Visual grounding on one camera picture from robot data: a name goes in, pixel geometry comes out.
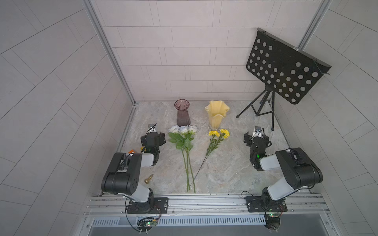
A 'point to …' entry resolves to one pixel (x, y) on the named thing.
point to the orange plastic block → (132, 151)
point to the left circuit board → (144, 223)
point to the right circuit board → (271, 221)
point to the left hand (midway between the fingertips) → (155, 131)
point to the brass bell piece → (146, 181)
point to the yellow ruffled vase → (216, 110)
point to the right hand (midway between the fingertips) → (255, 131)
